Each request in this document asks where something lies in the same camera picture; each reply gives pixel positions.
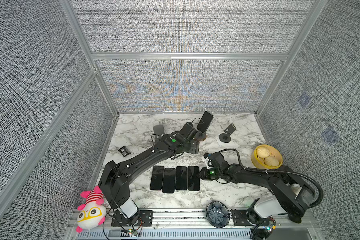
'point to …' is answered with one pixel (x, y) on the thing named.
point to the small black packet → (124, 151)
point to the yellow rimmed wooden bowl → (258, 162)
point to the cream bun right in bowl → (271, 161)
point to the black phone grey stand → (168, 180)
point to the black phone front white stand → (157, 177)
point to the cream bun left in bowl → (262, 152)
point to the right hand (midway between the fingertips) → (197, 175)
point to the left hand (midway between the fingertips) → (193, 145)
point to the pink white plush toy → (92, 213)
